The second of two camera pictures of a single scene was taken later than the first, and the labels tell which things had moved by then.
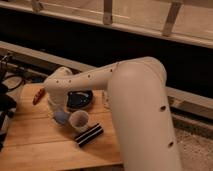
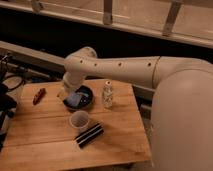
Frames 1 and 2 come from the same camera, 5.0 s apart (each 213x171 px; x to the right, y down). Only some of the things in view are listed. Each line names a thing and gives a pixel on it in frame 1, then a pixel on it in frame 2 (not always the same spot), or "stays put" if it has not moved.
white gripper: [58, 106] → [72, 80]
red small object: [38, 96] stays put
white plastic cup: [79, 120] stays put
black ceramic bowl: [79, 99] stays put
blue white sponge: [61, 116] → [73, 99]
